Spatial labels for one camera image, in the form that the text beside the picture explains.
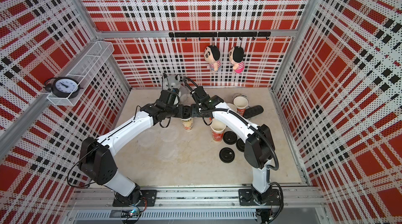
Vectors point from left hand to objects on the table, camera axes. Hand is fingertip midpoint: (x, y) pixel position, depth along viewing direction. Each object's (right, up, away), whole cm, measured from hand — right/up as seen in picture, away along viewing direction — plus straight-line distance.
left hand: (184, 109), depth 86 cm
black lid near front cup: (+26, -17, +7) cm, 32 cm away
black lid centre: (+32, -21, +4) cm, 39 cm away
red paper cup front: (+19, -11, +3) cm, 22 cm away
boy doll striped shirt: (+16, +32, +4) cm, 36 cm away
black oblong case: (+44, -2, +17) cm, 47 cm away
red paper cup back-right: (+34, +4, +9) cm, 35 cm away
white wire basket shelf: (-51, +21, -6) cm, 55 cm away
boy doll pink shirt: (+30, +32, +7) cm, 45 cm away
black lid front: (+24, -26, 0) cm, 35 cm away
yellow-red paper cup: (+1, -8, +4) cm, 9 cm away
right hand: (+8, -1, -1) cm, 8 cm away
